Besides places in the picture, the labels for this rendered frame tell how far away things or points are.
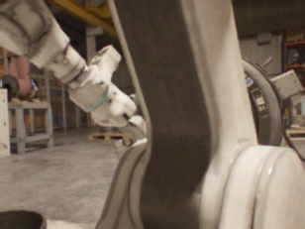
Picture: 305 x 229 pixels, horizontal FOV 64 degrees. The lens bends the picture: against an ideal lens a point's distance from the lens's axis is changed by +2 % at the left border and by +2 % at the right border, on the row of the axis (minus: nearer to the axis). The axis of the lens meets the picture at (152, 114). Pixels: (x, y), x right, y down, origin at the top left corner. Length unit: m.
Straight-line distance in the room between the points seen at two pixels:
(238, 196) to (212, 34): 0.16
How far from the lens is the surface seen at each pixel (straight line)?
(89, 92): 0.46
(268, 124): 1.20
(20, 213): 0.97
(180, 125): 0.30
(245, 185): 0.25
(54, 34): 0.44
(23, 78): 5.38
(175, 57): 0.27
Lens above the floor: 0.68
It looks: 1 degrees down
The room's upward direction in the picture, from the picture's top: 3 degrees counter-clockwise
